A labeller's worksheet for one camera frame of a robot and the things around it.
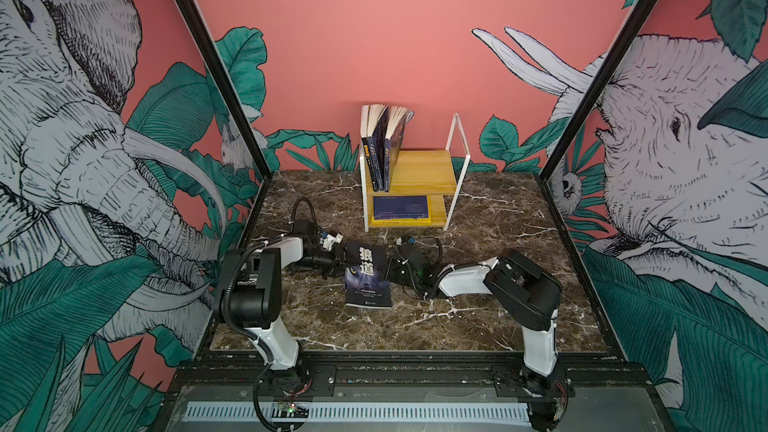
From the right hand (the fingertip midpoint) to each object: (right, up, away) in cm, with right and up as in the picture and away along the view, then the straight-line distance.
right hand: (373, 269), depth 90 cm
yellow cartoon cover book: (+10, +14, +11) cm, 20 cm away
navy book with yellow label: (+5, +19, +11) cm, 23 cm away
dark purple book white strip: (-2, -2, -3) cm, 4 cm away
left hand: (-4, +3, -3) cm, 6 cm away
